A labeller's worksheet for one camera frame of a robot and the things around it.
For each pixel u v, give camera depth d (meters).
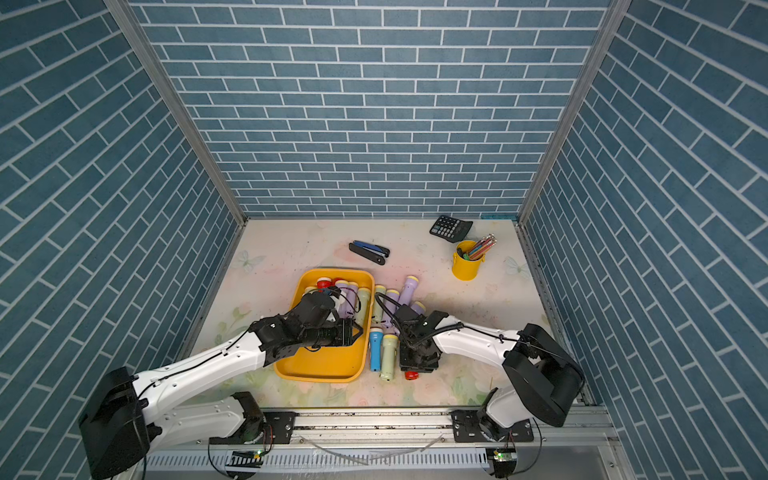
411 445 0.72
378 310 0.71
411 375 0.80
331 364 0.84
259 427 0.67
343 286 0.83
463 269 1.01
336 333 0.69
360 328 0.77
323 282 0.96
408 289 0.96
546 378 0.43
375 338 0.86
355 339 0.74
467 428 0.74
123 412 0.39
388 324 0.89
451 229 1.16
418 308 0.91
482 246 0.94
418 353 0.71
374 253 1.08
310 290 0.94
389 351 0.83
